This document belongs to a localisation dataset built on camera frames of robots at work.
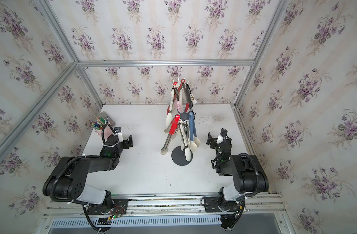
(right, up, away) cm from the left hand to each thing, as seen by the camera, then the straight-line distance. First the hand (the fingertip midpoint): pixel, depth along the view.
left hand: (123, 136), depth 93 cm
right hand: (+62, +2, -2) cm, 62 cm away
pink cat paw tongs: (+35, +19, -14) cm, 43 cm away
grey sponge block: (-23, +15, +18) cm, 33 cm away
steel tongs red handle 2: (+31, +18, -14) cm, 39 cm away
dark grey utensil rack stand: (+36, -13, -2) cm, 38 cm away
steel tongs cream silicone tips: (+39, +3, -29) cm, 48 cm away
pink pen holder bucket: (-12, +3, +3) cm, 13 cm away
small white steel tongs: (+44, +24, -11) cm, 51 cm away
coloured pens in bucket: (-17, +9, +3) cm, 19 cm away
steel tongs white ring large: (+31, +12, -13) cm, 35 cm away
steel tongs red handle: (+34, +8, -27) cm, 44 cm away
